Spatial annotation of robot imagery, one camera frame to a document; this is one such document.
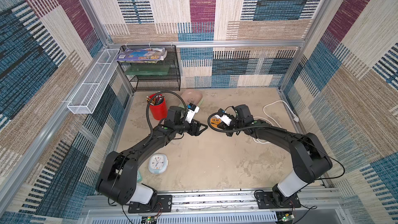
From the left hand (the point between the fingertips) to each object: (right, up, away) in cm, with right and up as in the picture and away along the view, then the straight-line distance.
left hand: (203, 124), depth 83 cm
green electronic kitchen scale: (-2, +11, +26) cm, 28 cm away
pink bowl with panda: (-9, +17, +28) cm, 34 cm away
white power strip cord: (+62, +2, +23) cm, 66 cm away
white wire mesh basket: (-54, +12, -13) cm, 56 cm away
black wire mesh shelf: (-24, +28, +11) cm, 38 cm away
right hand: (+10, -2, +8) cm, 13 cm away
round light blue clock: (-24, -20, +1) cm, 31 cm away
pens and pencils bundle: (-28, +13, +14) cm, 34 cm away
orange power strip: (+6, +1, +5) cm, 8 cm away
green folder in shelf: (-33, +31, +12) cm, 47 cm away
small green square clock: (-32, -26, -4) cm, 42 cm away
